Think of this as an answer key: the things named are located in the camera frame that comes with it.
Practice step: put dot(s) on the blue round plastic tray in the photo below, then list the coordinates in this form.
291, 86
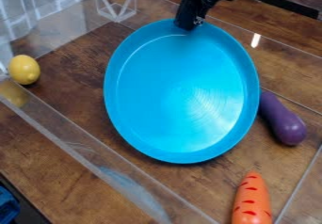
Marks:
180, 92

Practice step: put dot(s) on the yellow toy lemon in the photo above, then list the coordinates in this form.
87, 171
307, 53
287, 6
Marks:
24, 70

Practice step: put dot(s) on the black baseboard strip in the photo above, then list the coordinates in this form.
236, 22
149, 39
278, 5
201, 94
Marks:
290, 6

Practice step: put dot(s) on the clear acrylic barrier wall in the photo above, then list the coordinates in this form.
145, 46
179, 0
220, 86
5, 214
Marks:
62, 155

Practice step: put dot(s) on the purple toy eggplant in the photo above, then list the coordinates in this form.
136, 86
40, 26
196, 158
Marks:
286, 125

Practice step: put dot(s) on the orange toy carrot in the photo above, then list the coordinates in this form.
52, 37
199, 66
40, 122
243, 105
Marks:
251, 205

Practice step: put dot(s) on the blue object at corner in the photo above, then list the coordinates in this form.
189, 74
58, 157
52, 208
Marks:
9, 207

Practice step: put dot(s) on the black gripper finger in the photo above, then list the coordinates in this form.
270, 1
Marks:
192, 12
177, 14

